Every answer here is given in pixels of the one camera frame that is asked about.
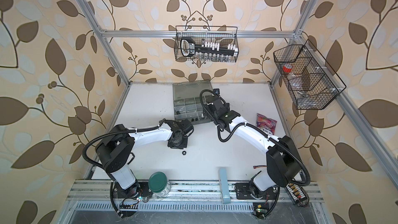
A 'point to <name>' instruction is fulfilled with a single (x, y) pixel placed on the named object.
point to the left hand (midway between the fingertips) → (181, 145)
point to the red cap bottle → (287, 68)
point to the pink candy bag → (268, 124)
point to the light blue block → (226, 194)
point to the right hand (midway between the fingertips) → (214, 106)
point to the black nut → (184, 152)
